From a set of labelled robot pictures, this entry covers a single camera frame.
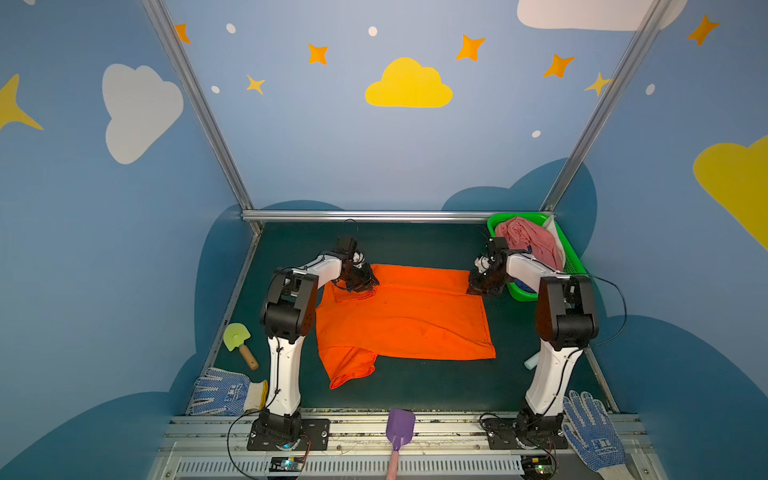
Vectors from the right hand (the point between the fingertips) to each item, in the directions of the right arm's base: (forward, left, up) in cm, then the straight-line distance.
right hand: (471, 287), depth 101 cm
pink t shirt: (+20, -19, +7) cm, 29 cm away
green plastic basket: (+8, -35, +5) cm, 36 cm away
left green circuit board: (-52, +50, -2) cm, 73 cm away
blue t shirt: (-17, -5, +27) cm, 32 cm away
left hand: (0, +32, 0) cm, 32 cm away
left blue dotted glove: (-37, +72, -1) cm, 81 cm away
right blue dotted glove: (-42, -26, -3) cm, 50 cm away
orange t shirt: (-8, +19, -5) cm, 21 cm away
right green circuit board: (-49, -11, -3) cm, 50 cm away
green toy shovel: (-22, +74, 0) cm, 77 cm away
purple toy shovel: (-43, +23, -1) cm, 49 cm away
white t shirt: (+24, -31, +7) cm, 40 cm away
